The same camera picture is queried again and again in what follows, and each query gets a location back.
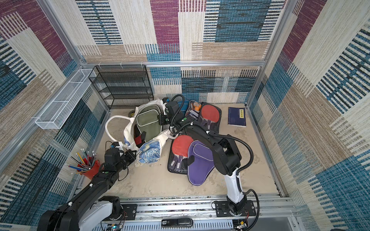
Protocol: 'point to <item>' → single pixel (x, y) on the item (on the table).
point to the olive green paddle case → (147, 118)
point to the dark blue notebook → (236, 117)
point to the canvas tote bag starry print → (146, 152)
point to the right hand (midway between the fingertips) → (160, 117)
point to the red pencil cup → (88, 167)
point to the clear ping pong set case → (193, 109)
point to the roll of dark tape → (131, 113)
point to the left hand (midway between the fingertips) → (138, 150)
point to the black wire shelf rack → (128, 85)
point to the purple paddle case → (204, 161)
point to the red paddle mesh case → (210, 117)
